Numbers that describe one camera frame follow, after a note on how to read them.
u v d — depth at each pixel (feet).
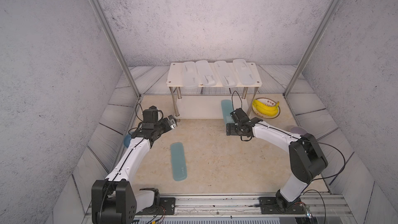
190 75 2.73
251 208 2.39
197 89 4.02
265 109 3.43
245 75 2.71
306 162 1.51
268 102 3.76
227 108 3.43
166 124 2.46
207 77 2.64
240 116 2.37
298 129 3.06
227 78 2.61
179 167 2.79
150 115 2.09
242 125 2.21
